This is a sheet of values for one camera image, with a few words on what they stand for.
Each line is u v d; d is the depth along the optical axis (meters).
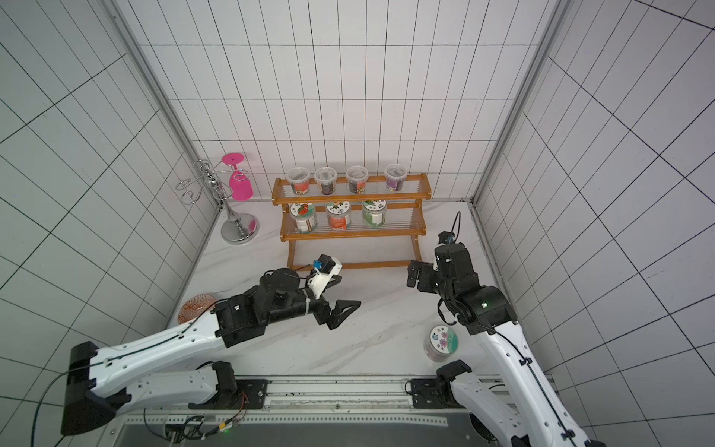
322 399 0.73
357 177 0.79
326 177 0.80
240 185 1.03
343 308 0.57
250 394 0.73
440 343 0.74
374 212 0.87
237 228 1.08
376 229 0.93
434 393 0.73
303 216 0.85
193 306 0.86
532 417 0.38
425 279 0.62
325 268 0.56
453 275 0.51
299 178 0.80
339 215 0.85
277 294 0.49
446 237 0.61
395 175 0.80
